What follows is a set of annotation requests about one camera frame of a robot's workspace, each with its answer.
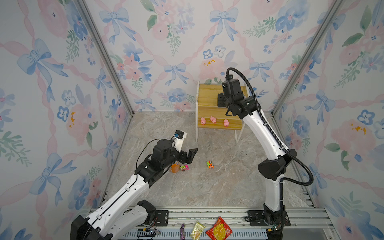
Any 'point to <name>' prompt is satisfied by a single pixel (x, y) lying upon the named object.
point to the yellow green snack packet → (197, 231)
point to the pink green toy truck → (184, 167)
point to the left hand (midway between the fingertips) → (190, 144)
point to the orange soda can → (175, 167)
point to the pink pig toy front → (203, 121)
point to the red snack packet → (220, 231)
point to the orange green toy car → (209, 165)
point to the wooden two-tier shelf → (208, 114)
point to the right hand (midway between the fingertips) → (224, 95)
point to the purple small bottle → (182, 232)
